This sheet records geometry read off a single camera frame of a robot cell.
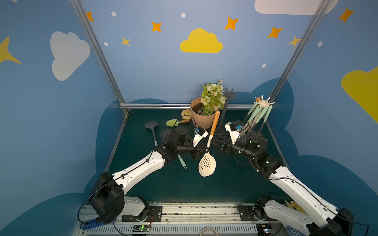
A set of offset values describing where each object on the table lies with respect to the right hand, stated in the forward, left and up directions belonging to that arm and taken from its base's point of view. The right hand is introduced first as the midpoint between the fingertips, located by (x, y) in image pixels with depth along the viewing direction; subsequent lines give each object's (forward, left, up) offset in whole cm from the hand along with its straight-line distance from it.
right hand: (217, 136), depth 70 cm
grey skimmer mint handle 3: (+11, -25, +3) cm, 28 cm away
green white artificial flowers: (+33, +1, -4) cm, 33 cm away
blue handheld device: (-36, +59, -28) cm, 75 cm away
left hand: (-4, +2, -5) cm, 7 cm away
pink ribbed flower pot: (+26, +8, -18) cm, 33 cm away
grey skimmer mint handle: (+16, -18, +3) cm, 24 cm away
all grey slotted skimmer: (+26, +44, -26) cm, 57 cm away
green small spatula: (+33, +28, -30) cm, 52 cm away
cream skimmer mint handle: (+12, -18, +1) cm, 22 cm away
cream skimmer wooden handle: (-8, +4, -14) cm, 16 cm away
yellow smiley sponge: (+41, +19, -28) cm, 53 cm away
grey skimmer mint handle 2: (+11, -22, +3) cm, 24 cm away
